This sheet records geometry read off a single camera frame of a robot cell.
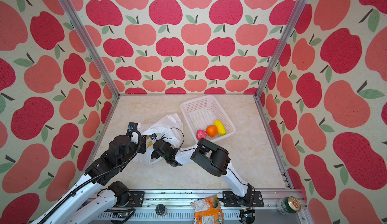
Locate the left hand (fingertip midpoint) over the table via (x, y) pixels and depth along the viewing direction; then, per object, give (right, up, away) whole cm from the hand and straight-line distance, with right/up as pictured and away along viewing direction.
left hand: (148, 135), depth 74 cm
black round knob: (+9, -29, -11) cm, 33 cm away
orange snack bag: (+29, -33, -6) cm, 45 cm away
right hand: (0, -7, +17) cm, 19 cm away
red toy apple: (+27, -2, +16) cm, 32 cm away
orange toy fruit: (+34, 0, +19) cm, 39 cm away
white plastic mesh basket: (+27, +10, +34) cm, 45 cm away
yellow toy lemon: (+40, +1, +21) cm, 46 cm away
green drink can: (+64, -28, -10) cm, 70 cm away
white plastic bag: (+9, +3, +7) cm, 12 cm away
